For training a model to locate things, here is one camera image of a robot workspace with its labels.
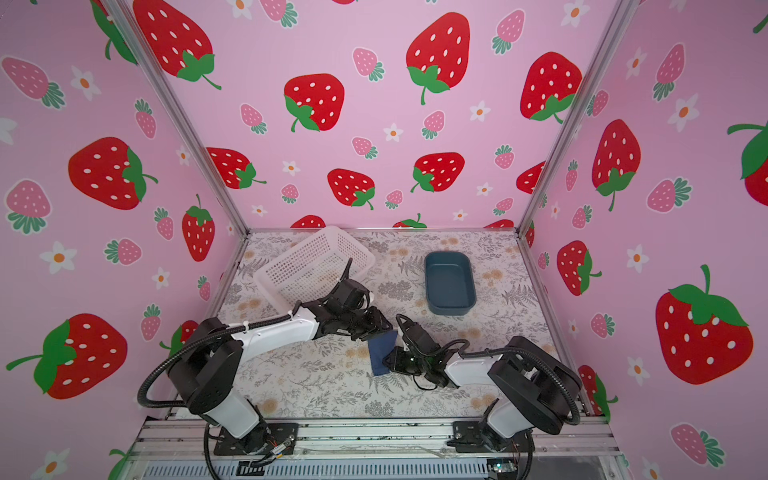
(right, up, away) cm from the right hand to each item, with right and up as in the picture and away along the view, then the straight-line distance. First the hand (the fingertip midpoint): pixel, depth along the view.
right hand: (380, 363), depth 85 cm
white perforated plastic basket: (-28, +25, +22) cm, 44 cm away
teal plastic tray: (+24, +22, +19) cm, 37 cm away
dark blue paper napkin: (0, +5, +1) cm, 5 cm away
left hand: (+4, +10, -2) cm, 11 cm away
